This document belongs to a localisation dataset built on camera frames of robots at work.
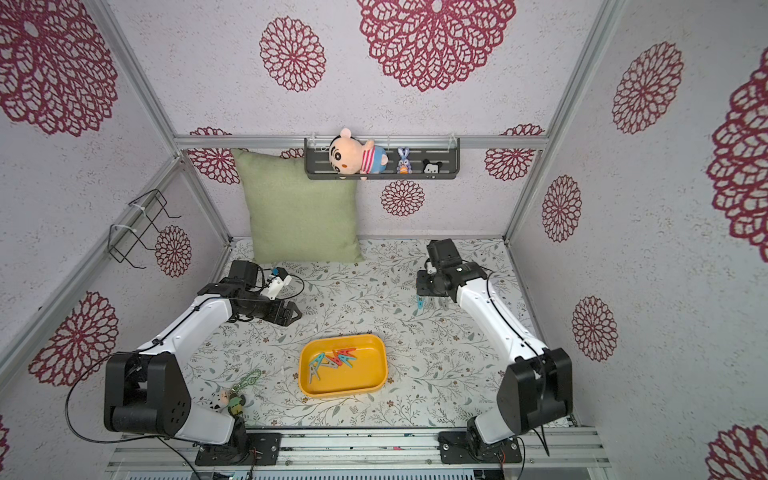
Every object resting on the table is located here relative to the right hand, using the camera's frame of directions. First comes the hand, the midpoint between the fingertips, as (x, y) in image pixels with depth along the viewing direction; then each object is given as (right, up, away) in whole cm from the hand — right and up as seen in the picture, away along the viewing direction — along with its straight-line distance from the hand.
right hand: (425, 280), depth 85 cm
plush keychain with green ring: (-53, -32, -5) cm, 62 cm away
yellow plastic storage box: (-16, -27, +1) cm, 31 cm away
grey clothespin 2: (+9, -8, +15) cm, 20 cm away
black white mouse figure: (+3, +34, +7) cm, 35 cm away
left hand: (-40, -10, +3) cm, 41 cm away
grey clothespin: (+6, -8, +17) cm, 20 cm away
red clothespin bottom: (-26, -23, +2) cm, 35 cm away
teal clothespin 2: (-23, -23, +2) cm, 33 cm away
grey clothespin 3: (-32, -26, 0) cm, 41 cm away
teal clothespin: (-31, -24, +2) cm, 39 cm away
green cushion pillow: (-40, +19, +13) cm, 47 cm away
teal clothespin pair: (+1, -9, +17) cm, 19 cm away
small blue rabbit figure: (-6, +34, +5) cm, 35 cm away
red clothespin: (-23, -22, +5) cm, 32 cm away
